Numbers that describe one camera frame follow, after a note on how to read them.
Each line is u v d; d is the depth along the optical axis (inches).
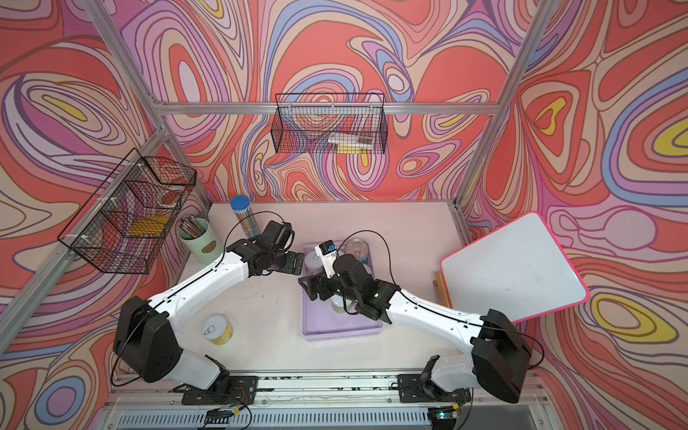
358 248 35.8
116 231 28.3
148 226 28.3
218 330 31.1
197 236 36.5
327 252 25.8
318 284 25.7
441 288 34.9
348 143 35.8
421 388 25.7
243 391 28.4
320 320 34.7
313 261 36.8
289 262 30.1
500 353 16.0
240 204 37.4
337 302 33.4
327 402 28.8
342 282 23.4
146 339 16.2
